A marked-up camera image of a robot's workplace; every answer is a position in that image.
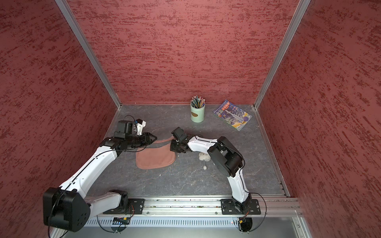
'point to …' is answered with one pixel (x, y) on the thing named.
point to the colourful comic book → (232, 114)
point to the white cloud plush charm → (205, 157)
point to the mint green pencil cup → (197, 109)
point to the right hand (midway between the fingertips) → (172, 150)
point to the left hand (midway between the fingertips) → (153, 141)
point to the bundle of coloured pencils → (197, 102)
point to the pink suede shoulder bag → (157, 155)
